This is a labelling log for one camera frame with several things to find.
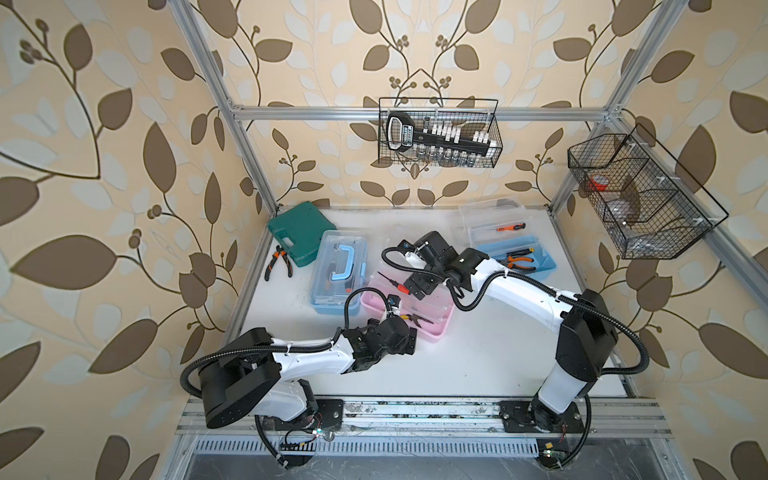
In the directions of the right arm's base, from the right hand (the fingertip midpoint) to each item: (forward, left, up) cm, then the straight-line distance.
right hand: (419, 273), depth 86 cm
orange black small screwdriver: (+20, -35, -4) cm, 41 cm away
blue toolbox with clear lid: (+11, +26, -10) cm, 30 cm away
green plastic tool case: (+26, +42, -8) cm, 50 cm away
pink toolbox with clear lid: (-11, -3, -4) cm, 12 cm away
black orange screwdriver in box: (+14, -37, -10) cm, 40 cm away
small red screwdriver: (-4, +7, 0) cm, 8 cm away
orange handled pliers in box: (+11, -33, -12) cm, 37 cm away
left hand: (-12, +6, -9) cm, 16 cm away
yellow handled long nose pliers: (-9, +1, -12) cm, 15 cm away
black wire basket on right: (+3, -57, +21) cm, 60 cm away
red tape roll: (+15, -50, +20) cm, 55 cm away
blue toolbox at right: (+23, -23, -2) cm, 33 cm away
